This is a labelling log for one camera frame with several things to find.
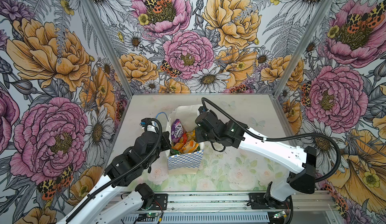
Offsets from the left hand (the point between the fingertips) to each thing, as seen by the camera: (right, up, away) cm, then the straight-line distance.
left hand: (169, 138), depth 69 cm
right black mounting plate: (+42, -32, +6) cm, 53 cm away
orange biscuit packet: (+8, -6, +9) cm, 14 cm away
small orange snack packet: (+2, -7, +13) cm, 14 cm away
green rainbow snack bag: (+1, -9, +8) cm, 12 cm away
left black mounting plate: (-5, -32, +5) cm, 33 cm away
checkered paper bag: (+9, -11, -1) cm, 14 cm away
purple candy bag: (+1, 0, +19) cm, 19 cm away
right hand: (+14, 0, +3) cm, 14 cm away
